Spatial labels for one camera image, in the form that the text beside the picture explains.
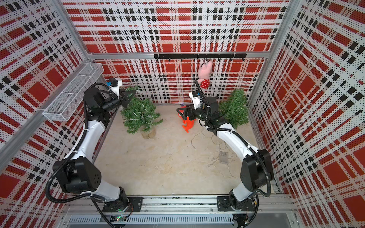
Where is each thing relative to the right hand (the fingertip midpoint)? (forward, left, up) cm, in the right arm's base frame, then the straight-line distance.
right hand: (184, 107), depth 77 cm
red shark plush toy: (+10, -1, -29) cm, 30 cm away
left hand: (+6, +26, +8) cm, 28 cm away
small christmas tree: (-2, +26, -4) cm, 26 cm away
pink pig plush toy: (+29, -12, +4) cm, 32 cm away
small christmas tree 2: (+4, -30, -5) cm, 30 cm away
